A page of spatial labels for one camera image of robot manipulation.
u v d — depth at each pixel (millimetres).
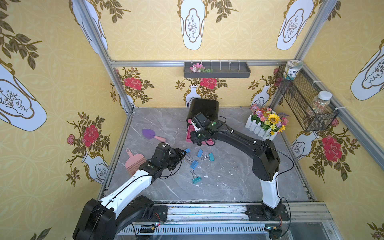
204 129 677
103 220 395
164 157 651
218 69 917
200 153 951
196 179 852
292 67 848
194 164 898
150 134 1065
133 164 893
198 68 876
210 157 934
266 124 917
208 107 1002
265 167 489
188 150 949
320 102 652
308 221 724
